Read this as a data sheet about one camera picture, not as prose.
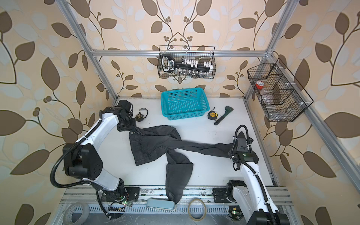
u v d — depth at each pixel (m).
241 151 0.63
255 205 0.41
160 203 0.67
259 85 0.80
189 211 0.71
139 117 1.05
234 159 0.58
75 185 0.46
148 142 0.86
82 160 0.44
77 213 0.70
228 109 1.11
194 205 0.73
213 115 1.05
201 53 0.91
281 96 0.74
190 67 0.83
